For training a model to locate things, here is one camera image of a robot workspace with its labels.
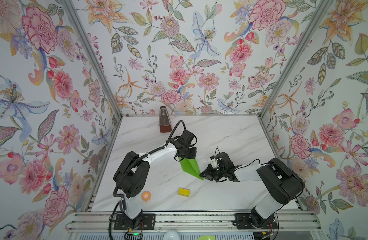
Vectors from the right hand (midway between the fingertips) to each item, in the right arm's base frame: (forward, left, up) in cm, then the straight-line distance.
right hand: (199, 174), depth 89 cm
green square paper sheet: (+5, +5, 0) cm, 7 cm away
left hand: (+8, +1, +8) cm, 11 cm away
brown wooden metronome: (+34, +24, +8) cm, 42 cm away
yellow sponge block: (-11, +8, +1) cm, 14 cm away
